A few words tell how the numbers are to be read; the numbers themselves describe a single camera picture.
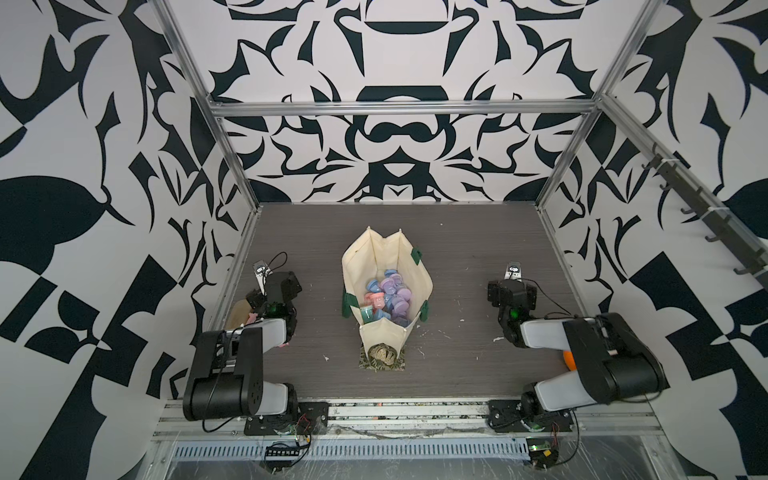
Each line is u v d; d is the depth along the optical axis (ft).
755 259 1.64
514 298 2.33
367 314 2.64
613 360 1.50
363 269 2.88
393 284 2.91
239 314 2.88
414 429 2.43
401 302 2.71
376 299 2.80
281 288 2.30
